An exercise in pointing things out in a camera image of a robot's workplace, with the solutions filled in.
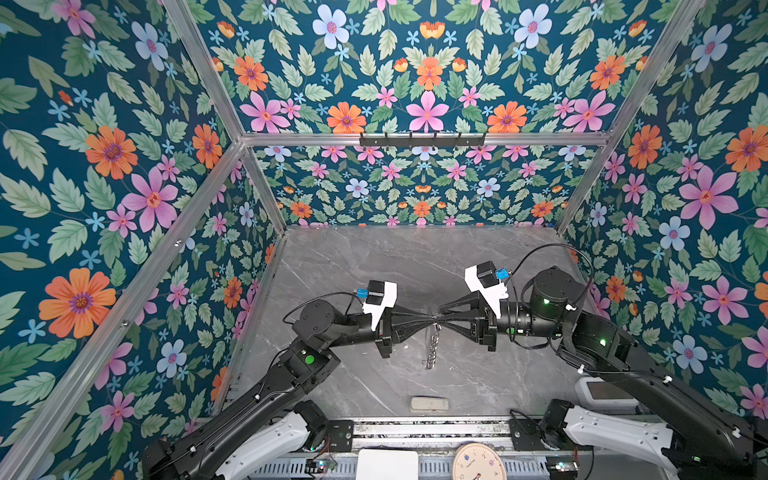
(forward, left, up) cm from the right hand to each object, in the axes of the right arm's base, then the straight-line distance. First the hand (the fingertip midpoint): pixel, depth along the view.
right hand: (443, 311), depth 52 cm
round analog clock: (-19, -9, -37) cm, 42 cm away
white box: (-19, +11, -35) cm, 42 cm away
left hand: (-3, +2, +1) cm, 4 cm away
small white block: (-7, +1, -35) cm, 36 cm away
